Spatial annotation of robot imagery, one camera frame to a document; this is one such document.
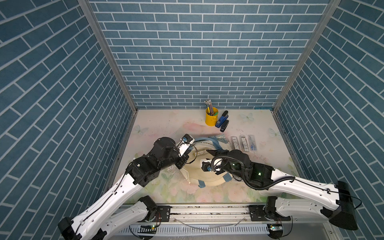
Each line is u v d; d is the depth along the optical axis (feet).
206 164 1.80
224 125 3.53
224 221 2.38
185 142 1.87
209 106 3.43
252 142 3.33
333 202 1.34
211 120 3.53
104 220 1.33
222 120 3.57
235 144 3.24
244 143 3.25
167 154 1.66
